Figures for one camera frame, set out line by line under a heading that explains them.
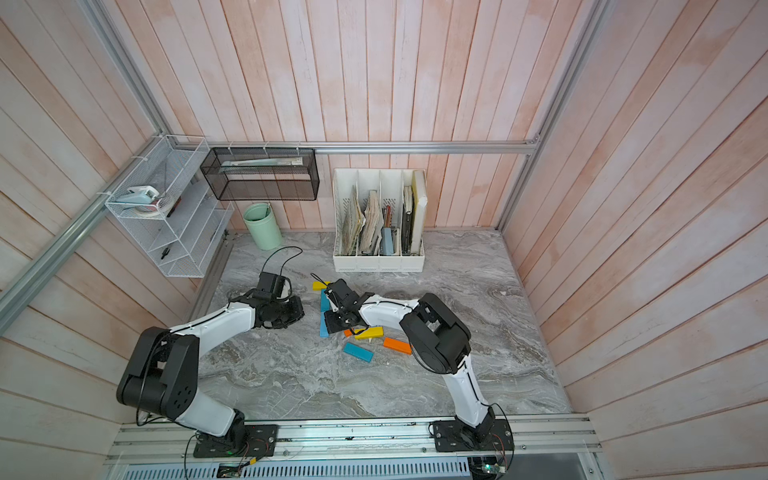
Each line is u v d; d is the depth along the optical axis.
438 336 0.53
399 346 0.91
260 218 1.05
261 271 0.75
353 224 0.96
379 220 1.00
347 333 0.92
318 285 0.87
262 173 1.07
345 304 0.76
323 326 0.92
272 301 0.73
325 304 0.98
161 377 0.44
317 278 1.09
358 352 0.89
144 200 0.68
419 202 0.93
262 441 0.73
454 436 0.72
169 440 0.75
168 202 0.74
